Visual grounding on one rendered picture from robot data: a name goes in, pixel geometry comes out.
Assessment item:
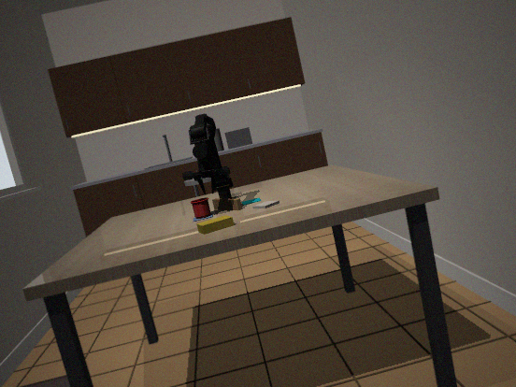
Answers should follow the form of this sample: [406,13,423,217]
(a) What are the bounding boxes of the yellow rectangular block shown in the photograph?
[196,215,234,235]

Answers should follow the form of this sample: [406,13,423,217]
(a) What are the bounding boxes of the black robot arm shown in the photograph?
[189,114,233,198]

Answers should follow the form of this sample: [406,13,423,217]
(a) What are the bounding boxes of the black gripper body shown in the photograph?
[182,155,230,180]

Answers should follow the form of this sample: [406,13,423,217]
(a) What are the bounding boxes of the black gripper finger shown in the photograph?
[194,178,206,194]
[211,176,220,194]

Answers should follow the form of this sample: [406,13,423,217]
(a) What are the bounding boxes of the white flat square tile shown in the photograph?
[252,201,280,208]

